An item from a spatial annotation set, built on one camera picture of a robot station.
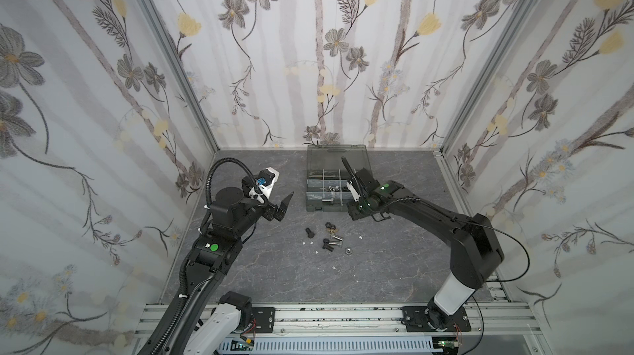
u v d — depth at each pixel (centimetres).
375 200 63
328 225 96
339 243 89
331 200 101
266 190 56
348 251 88
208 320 57
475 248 46
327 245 88
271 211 60
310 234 92
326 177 108
